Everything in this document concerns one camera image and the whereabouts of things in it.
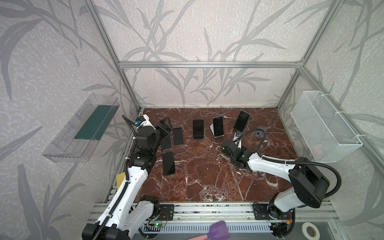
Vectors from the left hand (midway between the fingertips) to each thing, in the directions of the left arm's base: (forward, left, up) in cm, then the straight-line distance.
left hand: (168, 116), depth 74 cm
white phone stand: (+12, -24, -27) cm, 38 cm away
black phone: (+9, 0, -32) cm, 33 cm away
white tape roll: (-44, -66, -28) cm, 84 cm away
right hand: (-1, -35, -22) cm, 42 cm away
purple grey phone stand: (+9, -57, -28) cm, 64 cm away
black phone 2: (-11, +4, -33) cm, 35 cm away
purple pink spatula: (-45, -26, -29) cm, 59 cm away
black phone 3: (+12, -28, -24) cm, 39 cm away
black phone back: (+6, -15, -19) cm, 25 cm away
